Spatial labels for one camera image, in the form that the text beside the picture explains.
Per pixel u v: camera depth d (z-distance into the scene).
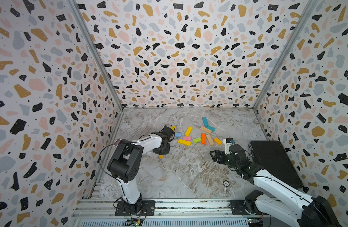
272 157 0.88
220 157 0.73
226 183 0.83
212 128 1.09
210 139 1.01
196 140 1.00
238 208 0.73
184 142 1.00
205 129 1.07
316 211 0.41
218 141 1.00
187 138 1.02
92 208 0.75
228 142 0.76
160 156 0.92
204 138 1.02
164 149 0.84
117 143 0.51
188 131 1.06
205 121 1.13
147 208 0.73
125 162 0.48
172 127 0.82
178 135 1.05
